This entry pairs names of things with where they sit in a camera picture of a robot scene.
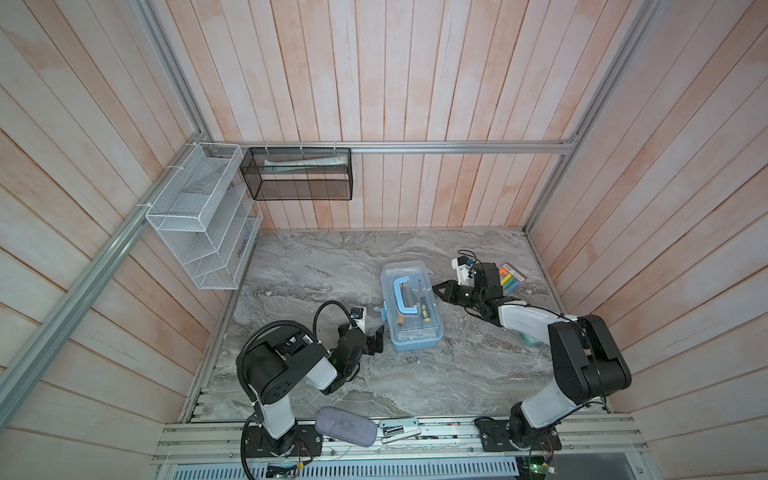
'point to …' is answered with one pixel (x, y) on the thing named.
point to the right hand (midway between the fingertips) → (432, 287)
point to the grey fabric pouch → (347, 426)
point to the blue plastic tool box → (408, 345)
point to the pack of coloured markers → (511, 277)
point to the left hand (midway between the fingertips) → (371, 330)
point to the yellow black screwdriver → (423, 302)
